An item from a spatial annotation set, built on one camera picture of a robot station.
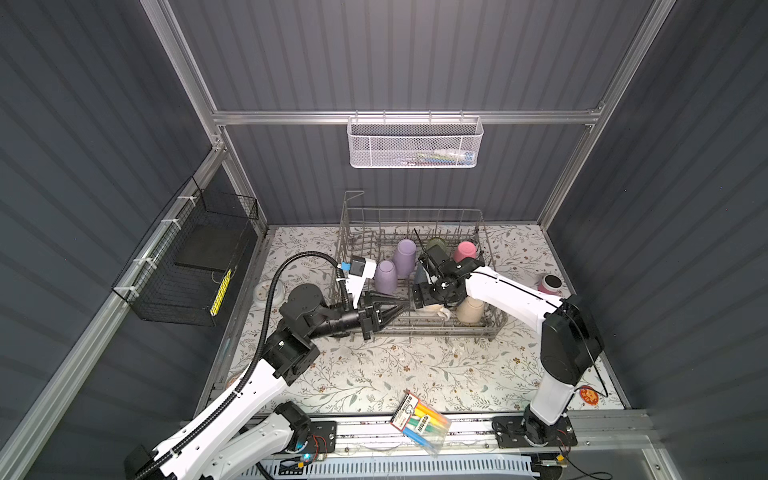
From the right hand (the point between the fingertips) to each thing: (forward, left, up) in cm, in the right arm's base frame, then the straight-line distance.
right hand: (430, 299), depth 89 cm
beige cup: (-6, -10, +4) cm, 12 cm away
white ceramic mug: (-4, -1, 0) cm, 4 cm away
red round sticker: (-25, -41, -9) cm, 49 cm away
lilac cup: (+11, +8, +6) cm, 15 cm away
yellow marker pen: (-10, +51, +20) cm, 56 cm away
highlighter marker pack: (-32, +4, -7) cm, 33 cm away
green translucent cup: (+15, -3, +9) cm, 18 cm away
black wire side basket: (-3, +60, +21) cm, 64 cm away
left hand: (-18, +7, +27) cm, 33 cm away
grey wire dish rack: (+28, +19, -2) cm, 34 cm away
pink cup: (+15, -12, +5) cm, 20 cm away
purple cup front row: (+5, +13, +4) cm, 15 cm away
